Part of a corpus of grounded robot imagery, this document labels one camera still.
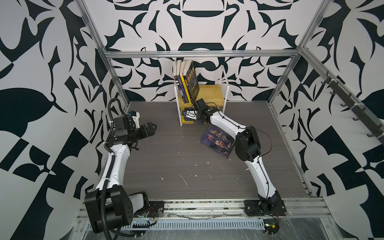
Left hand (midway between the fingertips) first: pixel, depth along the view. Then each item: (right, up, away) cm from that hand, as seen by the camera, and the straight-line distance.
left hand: (148, 125), depth 82 cm
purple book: (+40, -10, +16) cm, 44 cm away
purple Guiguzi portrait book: (+17, +23, -2) cm, 28 cm away
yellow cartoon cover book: (+19, +22, -1) cm, 29 cm away
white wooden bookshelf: (+40, +20, +26) cm, 51 cm away
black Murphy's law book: (+23, +25, +3) cm, 34 cm away
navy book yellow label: (+20, +4, +10) cm, 23 cm away
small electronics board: (+61, -46, -11) cm, 77 cm away
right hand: (+28, +9, +19) cm, 35 cm away
